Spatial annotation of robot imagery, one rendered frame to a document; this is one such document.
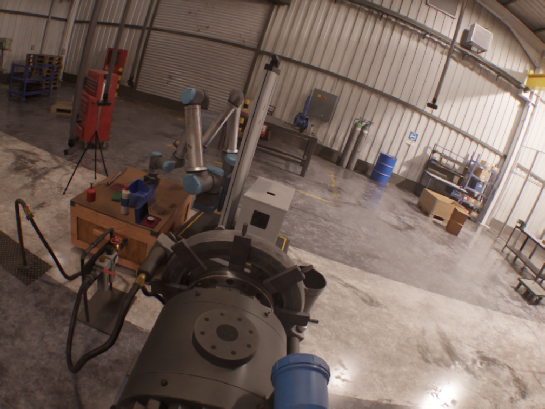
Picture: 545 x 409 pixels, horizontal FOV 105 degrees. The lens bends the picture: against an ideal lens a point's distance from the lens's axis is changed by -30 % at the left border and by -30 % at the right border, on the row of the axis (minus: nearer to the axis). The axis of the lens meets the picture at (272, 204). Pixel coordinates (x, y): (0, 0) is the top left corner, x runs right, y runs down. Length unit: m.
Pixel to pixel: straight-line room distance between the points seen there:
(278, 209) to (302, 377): 1.53
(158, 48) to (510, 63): 12.28
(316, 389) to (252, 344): 0.27
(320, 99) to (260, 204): 7.31
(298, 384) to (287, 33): 9.50
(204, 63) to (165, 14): 2.44
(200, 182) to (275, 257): 0.90
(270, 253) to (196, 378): 0.70
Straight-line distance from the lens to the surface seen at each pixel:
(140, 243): 2.33
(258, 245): 1.33
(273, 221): 2.19
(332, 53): 9.62
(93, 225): 2.49
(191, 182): 2.03
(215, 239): 1.34
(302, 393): 0.78
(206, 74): 10.11
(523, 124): 11.77
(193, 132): 2.05
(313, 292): 2.31
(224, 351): 0.91
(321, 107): 9.25
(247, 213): 2.21
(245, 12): 10.12
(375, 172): 9.17
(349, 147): 9.02
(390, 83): 9.80
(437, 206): 7.96
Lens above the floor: 1.64
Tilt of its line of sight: 22 degrees down
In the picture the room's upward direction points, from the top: 19 degrees clockwise
